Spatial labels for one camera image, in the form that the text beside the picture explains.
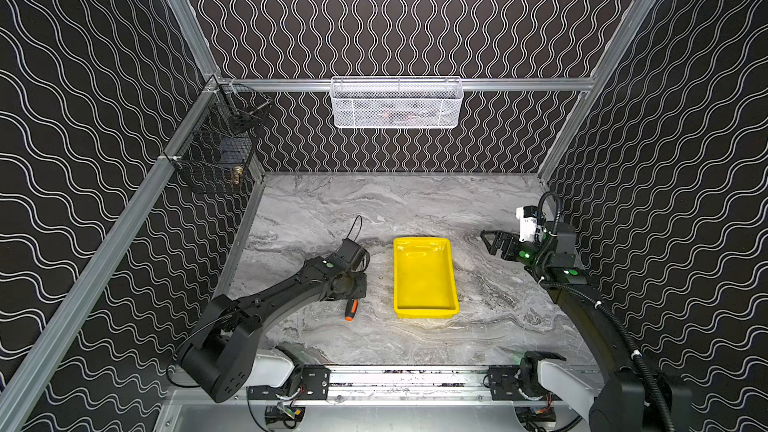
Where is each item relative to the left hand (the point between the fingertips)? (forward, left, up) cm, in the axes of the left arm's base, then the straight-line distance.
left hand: (369, 292), depth 85 cm
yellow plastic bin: (+6, -16, -3) cm, 17 cm away
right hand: (+13, -35, +11) cm, 39 cm away
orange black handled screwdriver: (-5, +5, 0) cm, 7 cm away
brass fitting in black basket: (+21, +36, +27) cm, 49 cm away
